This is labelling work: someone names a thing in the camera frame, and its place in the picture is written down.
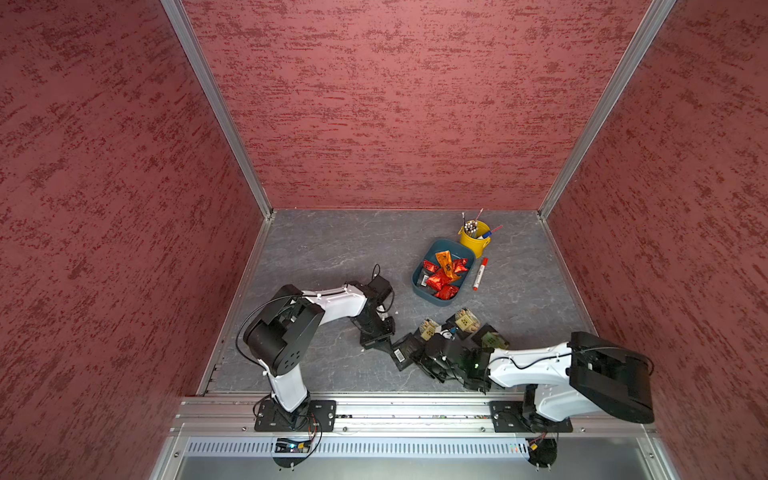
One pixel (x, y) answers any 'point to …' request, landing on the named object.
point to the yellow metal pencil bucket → (477, 245)
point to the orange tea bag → (446, 259)
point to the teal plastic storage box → (457, 250)
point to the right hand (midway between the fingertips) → (409, 365)
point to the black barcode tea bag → (405, 350)
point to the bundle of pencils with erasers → (471, 228)
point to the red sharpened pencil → (481, 210)
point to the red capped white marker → (484, 263)
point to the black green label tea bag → (488, 337)
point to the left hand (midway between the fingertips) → (391, 354)
